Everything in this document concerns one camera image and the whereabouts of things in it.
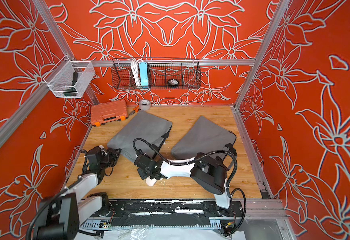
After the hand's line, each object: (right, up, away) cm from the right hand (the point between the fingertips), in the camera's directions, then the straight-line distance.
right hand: (140, 166), depth 84 cm
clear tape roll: (-4, +39, +34) cm, 52 cm away
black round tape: (+19, +52, +12) cm, 57 cm away
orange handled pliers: (-11, +35, +31) cm, 48 cm away
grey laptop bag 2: (+40, +16, +11) cm, 45 cm away
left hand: (-13, +10, +4) cm, 17 cm away
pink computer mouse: (+6, -8, -3) cm, 10 cm away
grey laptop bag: (-1, +19, +12) cm, 23 cm away
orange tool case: (-27, +33, +26) cm, 50 cm away
